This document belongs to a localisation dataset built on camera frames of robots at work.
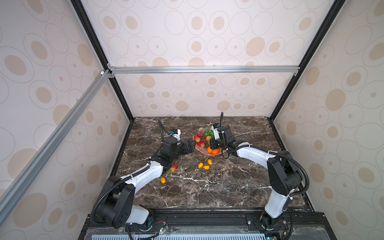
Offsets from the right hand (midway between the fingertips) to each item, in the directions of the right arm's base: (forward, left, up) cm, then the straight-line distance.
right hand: (210, 139), depth 94 cm
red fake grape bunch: (+6, +6, -3) cm, 9 cm away
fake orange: (-6, -2, -5) cm, 8 cm away
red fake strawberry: (+1, +6, -6) cm, 9 cm away
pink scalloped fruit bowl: (-3, +4, -7) cm, 9 cm away
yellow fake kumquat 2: (-10, +1, -9) cm, 14 cm away
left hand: (-7, +10, +8) cm, 15 cm away
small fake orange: (-4, +1, -6) cm, 7 cm away
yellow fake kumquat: (-13, +7, -10) cm, 17 cm away
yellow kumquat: (-22, +29, -9) cm, 38 cm away
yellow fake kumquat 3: (-14, +3, -10) cm, 17 cm away
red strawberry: (0, +2, +2) cm, 3 cm away
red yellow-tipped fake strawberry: (+4, +9, -4) cm, 10 cm away
